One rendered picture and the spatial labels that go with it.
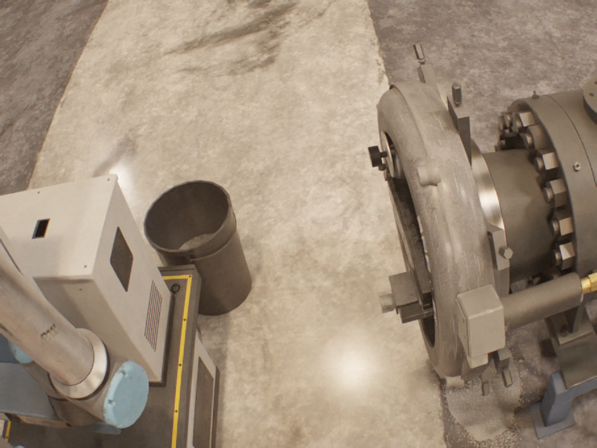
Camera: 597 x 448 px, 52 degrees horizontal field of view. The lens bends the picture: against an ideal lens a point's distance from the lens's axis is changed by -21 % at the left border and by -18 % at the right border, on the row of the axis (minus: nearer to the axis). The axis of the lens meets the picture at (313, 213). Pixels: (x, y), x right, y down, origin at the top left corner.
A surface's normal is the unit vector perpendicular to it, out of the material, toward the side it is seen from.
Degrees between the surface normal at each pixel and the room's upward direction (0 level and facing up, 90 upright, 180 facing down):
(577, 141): 16
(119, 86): 0
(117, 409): 95
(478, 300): 22
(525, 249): 72
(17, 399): 0
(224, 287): 93
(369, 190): 0
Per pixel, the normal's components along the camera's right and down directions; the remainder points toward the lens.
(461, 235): -0.04, -0.01
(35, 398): -0.18, -0.69
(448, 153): -0.14, -0.42
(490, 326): 0.07, 0.37
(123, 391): 0.91, 0.24
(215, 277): 0.53, 0.57
